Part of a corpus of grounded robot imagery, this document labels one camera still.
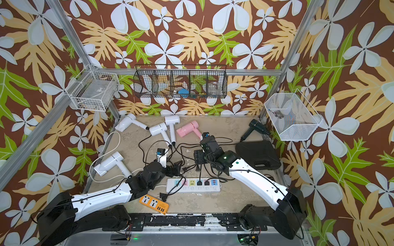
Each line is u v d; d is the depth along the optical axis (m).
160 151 0.69
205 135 0.70
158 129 1.08
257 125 1.09
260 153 0.90
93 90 0.86
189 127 1.08
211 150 0.58
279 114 0.85
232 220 0.75
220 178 0.88
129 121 1.11
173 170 0.71
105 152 1.01
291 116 0.84
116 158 0.91
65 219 0.40
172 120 1.11
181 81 0.97
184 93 0.97
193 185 0.84
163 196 0.82
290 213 0.39
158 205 0.77
